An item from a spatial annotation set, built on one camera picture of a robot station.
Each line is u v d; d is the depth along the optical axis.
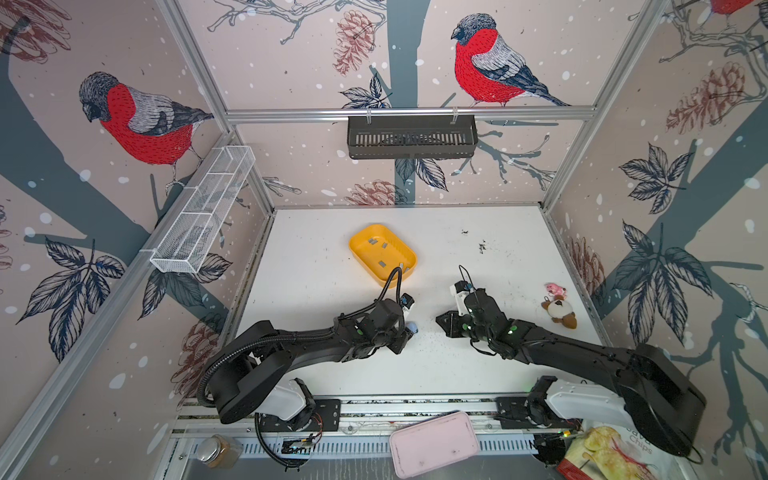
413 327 0.85
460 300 0.68
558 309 0.90
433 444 0.68
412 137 1.04
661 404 0.41
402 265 1.03
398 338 0.75
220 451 0.62
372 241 1.10
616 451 0.65
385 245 1.09
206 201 0.81
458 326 0.74
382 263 1.04
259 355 0.48
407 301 0.76
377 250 1.08
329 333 0.56
